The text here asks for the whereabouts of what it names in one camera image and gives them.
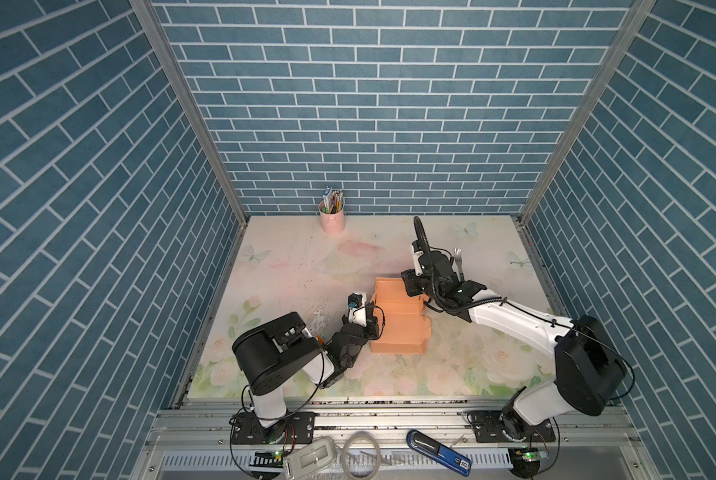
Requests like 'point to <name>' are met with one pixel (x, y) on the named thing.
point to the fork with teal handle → (458, 259)
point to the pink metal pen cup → (332, 215)
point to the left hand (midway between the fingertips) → (376, 305)
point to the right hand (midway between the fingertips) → (404, 269)
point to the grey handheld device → (315, 455)
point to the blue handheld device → (439, 453)
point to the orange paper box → (406, 329)
